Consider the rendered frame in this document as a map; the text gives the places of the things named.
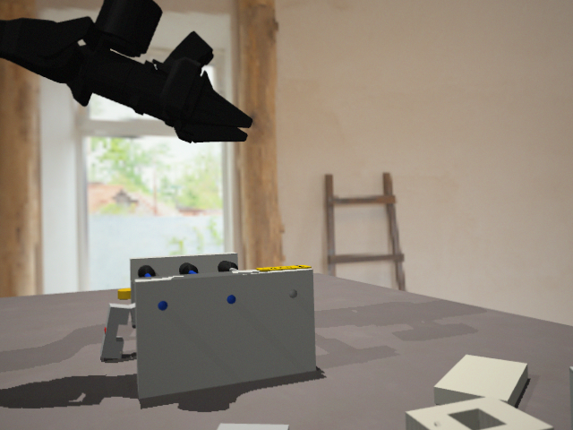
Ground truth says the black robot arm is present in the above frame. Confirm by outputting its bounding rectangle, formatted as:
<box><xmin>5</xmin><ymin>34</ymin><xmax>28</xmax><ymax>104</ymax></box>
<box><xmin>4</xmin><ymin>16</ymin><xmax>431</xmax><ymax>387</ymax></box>
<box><xmin>0</xmin><ymin>0</ymin><xmax>213</xmax><ymax>107</ymax></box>

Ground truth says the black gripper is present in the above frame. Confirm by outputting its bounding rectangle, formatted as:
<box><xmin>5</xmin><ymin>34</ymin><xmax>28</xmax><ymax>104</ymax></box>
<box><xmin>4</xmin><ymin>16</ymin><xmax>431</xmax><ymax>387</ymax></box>
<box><xmin>124</xmin><ymin>57</ymin><xmax>252</xmax><ymax>143</ymax></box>

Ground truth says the yellow disc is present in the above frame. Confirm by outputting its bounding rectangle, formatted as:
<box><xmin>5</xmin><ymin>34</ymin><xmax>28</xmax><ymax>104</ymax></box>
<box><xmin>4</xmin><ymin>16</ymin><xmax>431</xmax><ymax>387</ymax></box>
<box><xmin>118</xmin><ymin>288</ymin><xmax>131</xmax><ymax>299</ymax></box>

